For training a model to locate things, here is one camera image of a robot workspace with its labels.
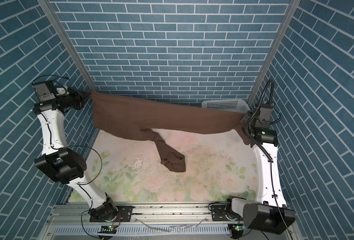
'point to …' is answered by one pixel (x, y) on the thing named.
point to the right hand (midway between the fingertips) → (250, 114)
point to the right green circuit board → (238, 227)
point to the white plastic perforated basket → (236, 104)
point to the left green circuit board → (108, 229)
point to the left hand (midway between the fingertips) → (90, 90)
